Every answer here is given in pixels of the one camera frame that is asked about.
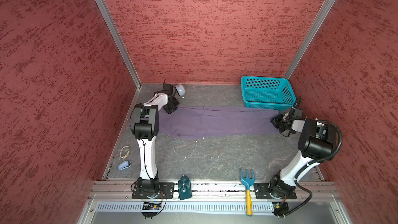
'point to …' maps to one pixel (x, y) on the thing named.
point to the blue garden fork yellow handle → (248, 182)
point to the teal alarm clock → (184, 187)
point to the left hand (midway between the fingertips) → (177, 109)
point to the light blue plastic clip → (125, 165)
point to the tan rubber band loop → (126, 155)
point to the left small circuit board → (149, 206)
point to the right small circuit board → (280, 209)
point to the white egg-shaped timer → (181, 89)
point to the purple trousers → (193, 122)
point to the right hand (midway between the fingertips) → (268, 121)
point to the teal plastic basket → (267, 93)
